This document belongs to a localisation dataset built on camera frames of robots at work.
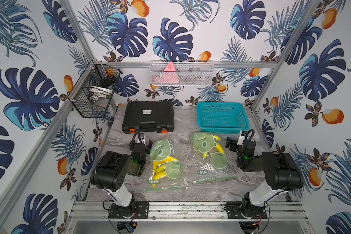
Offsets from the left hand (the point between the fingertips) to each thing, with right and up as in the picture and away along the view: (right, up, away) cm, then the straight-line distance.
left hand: (141, 138), depth 93 cm
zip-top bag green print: (+44, -15, -4) cm, 46 cm away
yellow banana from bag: (+50, -5, +1) cm, 50 cm away
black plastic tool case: (+1, +15, +17) cm, 23 cm away
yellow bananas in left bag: (+12, -17, -8) cm, 22 cm away
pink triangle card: (+18, +39, -3) cm, 44 cm away
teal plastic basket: (+59, +14, +22) cm, 64 cm away
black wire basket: (-26, +26, -10) cm, 38 cm away
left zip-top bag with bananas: (+17, -16, -10) cm, 26 cm away
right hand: (+62, 0, +3) cm, 62 cm away
